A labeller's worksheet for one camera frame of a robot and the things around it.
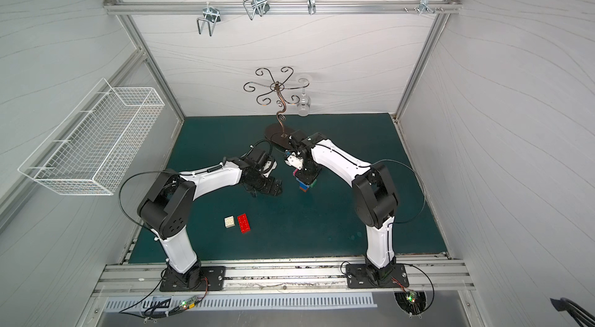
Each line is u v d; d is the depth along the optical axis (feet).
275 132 3.67
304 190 3.08
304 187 2.98
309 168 2.49
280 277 2.46
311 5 2.57
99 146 2.27
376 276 2.13
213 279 2.41
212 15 2.57
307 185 2.93
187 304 2.22
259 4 2.50
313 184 2.81
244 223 2.76
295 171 2.90
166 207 1.57
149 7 2.51
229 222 2.76
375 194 1.63
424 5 2.51
